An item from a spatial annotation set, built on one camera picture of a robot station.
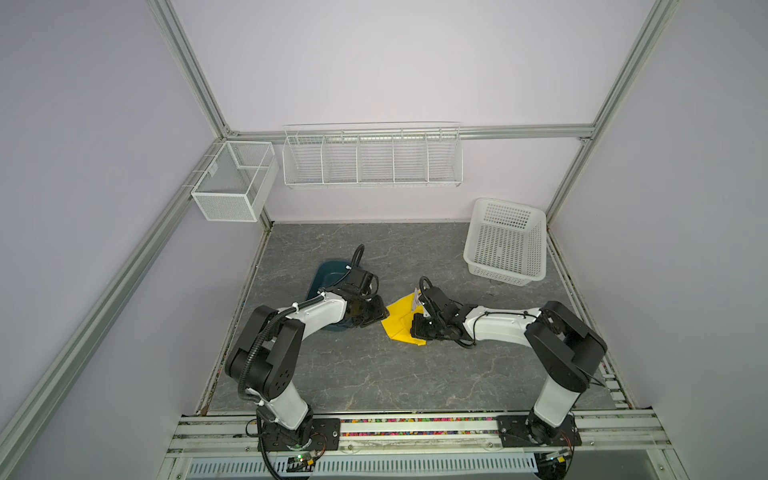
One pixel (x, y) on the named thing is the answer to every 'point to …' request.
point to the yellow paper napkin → (398, 320)
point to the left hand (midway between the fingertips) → (385, 318)
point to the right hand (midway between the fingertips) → (409, 332)
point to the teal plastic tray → (325, 273)
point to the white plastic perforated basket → (506, 241)
